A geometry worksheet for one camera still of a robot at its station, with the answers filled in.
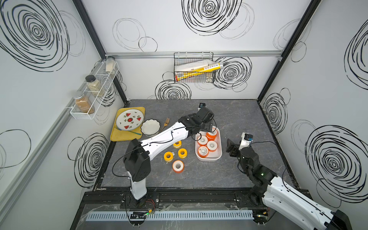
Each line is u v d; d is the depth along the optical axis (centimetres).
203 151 90
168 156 88
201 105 72
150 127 104
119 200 73
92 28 79
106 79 95
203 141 94
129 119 107
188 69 87
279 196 52
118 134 99
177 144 93
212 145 92
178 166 84
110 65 86
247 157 58
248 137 67
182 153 89
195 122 60
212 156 89
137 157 44
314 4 71
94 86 71
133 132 101
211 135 94
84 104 63
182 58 94
